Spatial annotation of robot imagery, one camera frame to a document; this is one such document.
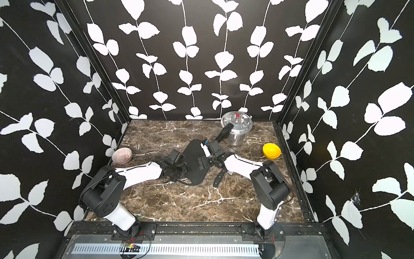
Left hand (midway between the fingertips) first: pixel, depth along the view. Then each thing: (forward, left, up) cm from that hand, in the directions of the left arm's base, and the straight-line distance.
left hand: (190, 170), depth 91 cm
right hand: (+5, -9, +3) cm, 11 cm away
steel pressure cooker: (+26, -33, +11) cm, 43 cm away
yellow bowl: (+12, -52, -2) cm, 53 cm away
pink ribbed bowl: (+12, +43, -1) cm, 45 cm away
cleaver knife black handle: (-4, -17, -2) cm, 18 cm away
